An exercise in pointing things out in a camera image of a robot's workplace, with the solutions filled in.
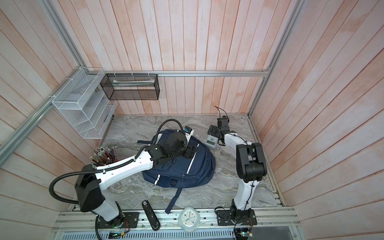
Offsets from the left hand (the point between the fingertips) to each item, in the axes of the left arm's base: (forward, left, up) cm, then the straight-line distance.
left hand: (192, 148), depth 78 cm
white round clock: (-30, +1, -17) cm, 34 cm away
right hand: (+23, -17, -12) cm, 31 cm away
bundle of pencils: (-2, +48, -4) cm, 49 cm away
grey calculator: (+18, -14, -19) cm, 30 cm away
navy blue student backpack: (-9, +6, -10) cm, 15 cm away
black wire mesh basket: (+50, +44, +4) cm, 66 cm away
